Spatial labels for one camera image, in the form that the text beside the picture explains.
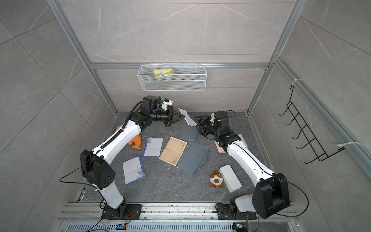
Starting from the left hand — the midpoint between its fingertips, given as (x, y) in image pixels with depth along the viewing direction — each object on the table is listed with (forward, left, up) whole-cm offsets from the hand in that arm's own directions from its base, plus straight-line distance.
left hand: (186, 114), depth 72 cm
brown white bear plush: (-24, -16, -31) cm, 42 cm away
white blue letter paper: (+5, -1, -8) cm, 9 cm away
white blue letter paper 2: (-15, +34, -34) cm, 50 cm away
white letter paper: (-3, +10, -33) cm, 35 cm away
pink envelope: (-3, -23, -35) cm, 42 cm away
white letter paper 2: (+1, +23, -34) cm, 41 cm away
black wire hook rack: (-12, -57, -2) cm, 58 cm away
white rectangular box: (-23, -24, -30) cm, 45 cm away
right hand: (0, -4, -5) cm, 6 cm away
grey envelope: (-8, -5, -34) cm, 36 cm away
